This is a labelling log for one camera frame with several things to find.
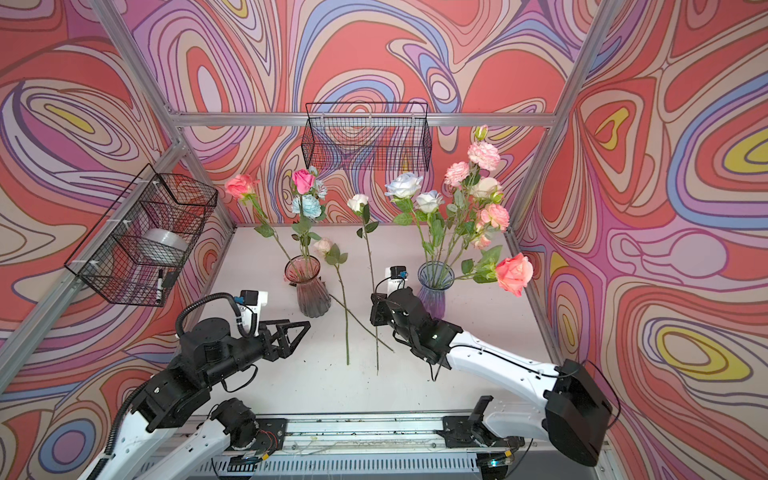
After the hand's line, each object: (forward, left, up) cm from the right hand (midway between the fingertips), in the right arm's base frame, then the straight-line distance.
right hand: (374, 303), depth 78 cm
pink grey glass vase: (+7, +18, -6) cm, 20 cm away
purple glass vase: (+7, -17, +1) cm, 19 cm away
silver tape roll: (+12, +51, +16) cm, 55 cm away
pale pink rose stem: (+30, +15, -16) cm, 37 cm away
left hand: (-10, +15, +8) cm, 20 cm away
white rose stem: (+21, +4, +16) cm, 27 cm away
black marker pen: (+1, +52, +9) cm, 53 cm away
